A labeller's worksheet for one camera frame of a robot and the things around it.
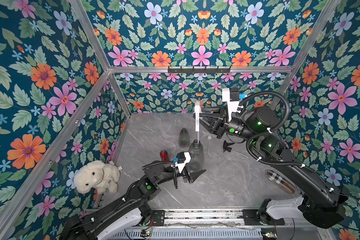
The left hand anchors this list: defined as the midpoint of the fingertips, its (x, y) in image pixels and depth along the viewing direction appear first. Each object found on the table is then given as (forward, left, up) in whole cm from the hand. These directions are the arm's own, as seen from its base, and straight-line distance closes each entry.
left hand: (201, 163), depth 62 cm
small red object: (+15, +19, -18) cm, 31 cm away
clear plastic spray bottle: (+31, +7, -27) cm, 42 cm away
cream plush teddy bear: (+4, +51, -14) cm, 53 cm away
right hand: (+6, +1, +26) cm, 27 cm away
